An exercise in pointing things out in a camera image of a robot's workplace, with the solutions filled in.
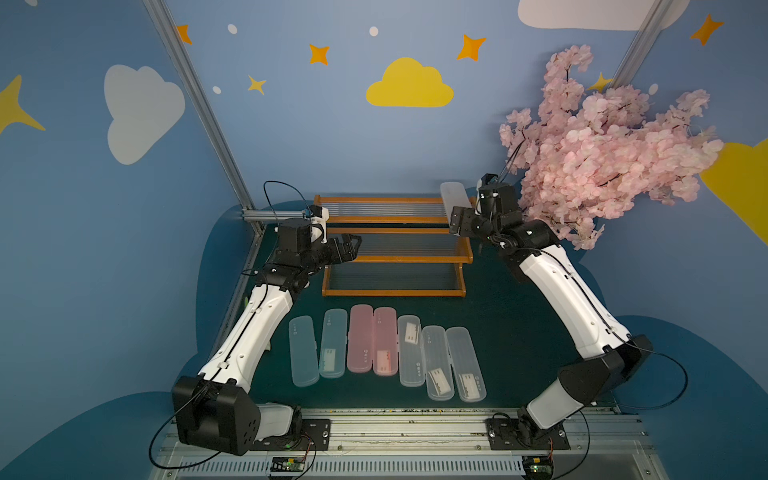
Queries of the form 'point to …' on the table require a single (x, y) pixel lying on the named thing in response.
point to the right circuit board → (538, 467)
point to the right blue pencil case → (334, 340)
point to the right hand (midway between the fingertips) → (473, 213)
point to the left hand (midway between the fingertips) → (347, 236)
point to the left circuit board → (287, 463)
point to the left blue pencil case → (303, 348)
